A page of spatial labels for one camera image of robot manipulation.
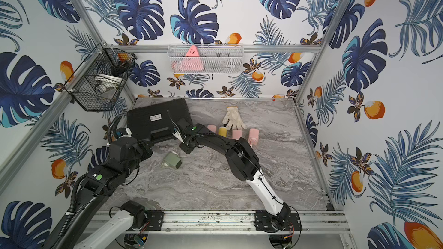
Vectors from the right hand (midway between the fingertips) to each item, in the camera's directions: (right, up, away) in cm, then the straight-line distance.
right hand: (187, 145), depth 95 cm
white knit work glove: (+26, +14, +12) cm, 32 cm away
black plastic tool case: (-20, +14, +6) cm, 26 cm away
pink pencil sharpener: (+27, +6, +3) cm, 28 cm away
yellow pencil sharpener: (+19, +8, +1) cm, 21 cm away
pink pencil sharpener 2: (+37, +4, +5) cm, 38 cm away
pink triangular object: (+3, +45, -4) cm, 45 cm away
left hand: (-13, +5, -23) cm, 27 cm away
